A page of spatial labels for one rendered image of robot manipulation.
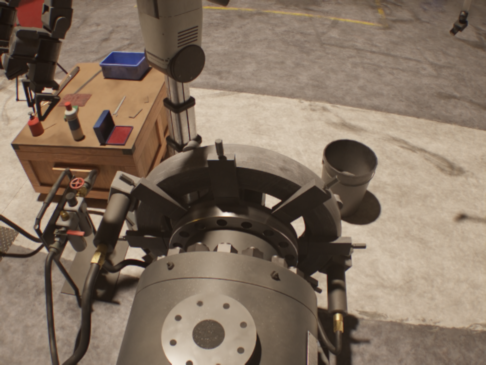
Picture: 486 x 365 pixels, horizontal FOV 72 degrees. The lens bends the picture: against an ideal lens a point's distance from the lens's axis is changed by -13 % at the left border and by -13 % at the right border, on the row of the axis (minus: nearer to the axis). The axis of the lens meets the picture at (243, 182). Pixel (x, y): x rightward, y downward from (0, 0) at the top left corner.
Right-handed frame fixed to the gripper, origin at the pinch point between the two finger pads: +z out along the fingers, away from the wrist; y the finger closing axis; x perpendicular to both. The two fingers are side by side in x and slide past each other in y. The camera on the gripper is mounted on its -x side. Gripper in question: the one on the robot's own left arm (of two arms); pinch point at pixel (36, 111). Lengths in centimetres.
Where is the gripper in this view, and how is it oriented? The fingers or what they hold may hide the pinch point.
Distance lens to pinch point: 107.5
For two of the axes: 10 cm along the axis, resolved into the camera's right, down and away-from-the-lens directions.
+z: -3.6, 8.5, 3.7
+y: 6.9, 5.1, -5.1
